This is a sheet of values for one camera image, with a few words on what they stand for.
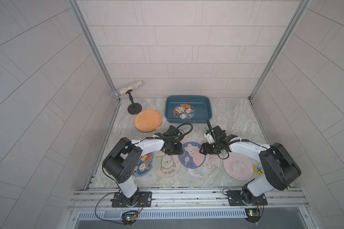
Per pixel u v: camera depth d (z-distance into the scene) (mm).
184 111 1080
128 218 642
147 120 1020
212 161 844
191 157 850
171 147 743
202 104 1119
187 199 724
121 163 445
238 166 825
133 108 1078
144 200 708
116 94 878
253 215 679
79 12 726
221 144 658
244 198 641
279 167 434
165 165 826
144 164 826
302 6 712
